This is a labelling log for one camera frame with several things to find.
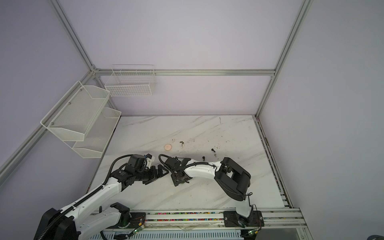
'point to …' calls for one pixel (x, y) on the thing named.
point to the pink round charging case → (168, 147)
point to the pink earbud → (173, 140)
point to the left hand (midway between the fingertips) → (162, 176)
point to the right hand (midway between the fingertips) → (177, 181)
